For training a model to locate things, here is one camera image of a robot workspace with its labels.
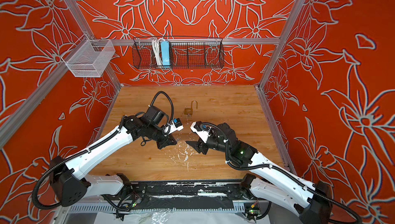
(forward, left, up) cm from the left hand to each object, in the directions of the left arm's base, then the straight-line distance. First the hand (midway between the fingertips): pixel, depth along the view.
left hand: (175, 141), depth 72 cm
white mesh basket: (+44, +58, +15) cm, 75 cm away
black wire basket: (+55, 0, +14) cm, 57 cm away
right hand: (0, -6, +6) cm, 9 cm away
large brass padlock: (+31, -3, -17) cm, 36 cm away
